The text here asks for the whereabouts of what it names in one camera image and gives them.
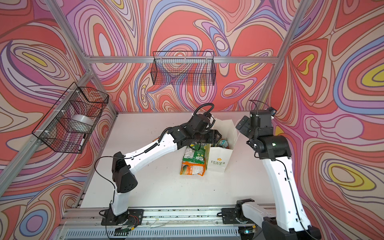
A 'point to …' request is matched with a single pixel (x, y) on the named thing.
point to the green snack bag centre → (195, 152)
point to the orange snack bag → (189, 168)
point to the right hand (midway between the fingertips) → (248, 131)
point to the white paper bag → (218, 159)
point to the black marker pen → (82, 141)
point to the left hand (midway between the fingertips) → (221, 136)
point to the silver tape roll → (83, 121)
